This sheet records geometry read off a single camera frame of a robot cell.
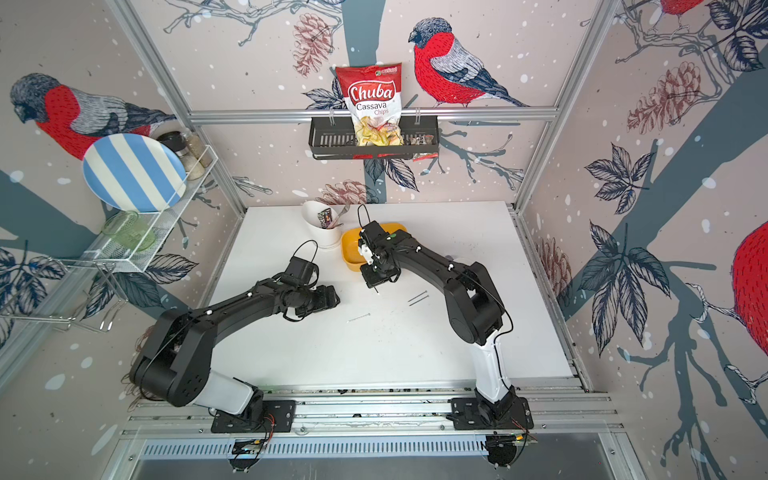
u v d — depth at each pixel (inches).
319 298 32.1
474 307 20.3
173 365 17.1
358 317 35.5
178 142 30.9
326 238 40.5
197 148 33.7
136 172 28.6
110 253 25.8
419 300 37.4
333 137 37.4
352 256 41.0
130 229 26.8
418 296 37.4
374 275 31.8
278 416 28.8
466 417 28.5
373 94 31.5
